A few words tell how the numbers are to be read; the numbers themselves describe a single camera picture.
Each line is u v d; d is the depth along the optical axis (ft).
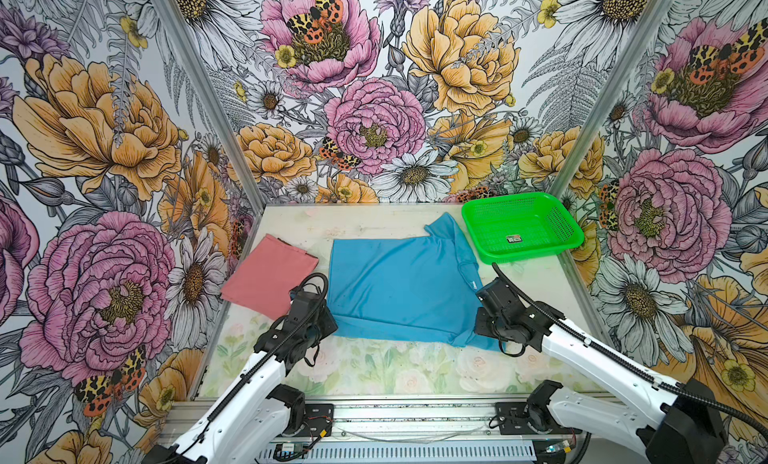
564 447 2.30
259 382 1.67
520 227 3.58
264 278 3.19
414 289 3.31
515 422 2.40
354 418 2.50
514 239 3.66
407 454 3.66
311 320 2.16
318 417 2.40
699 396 1.32
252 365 1.70
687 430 1.27
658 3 2.39
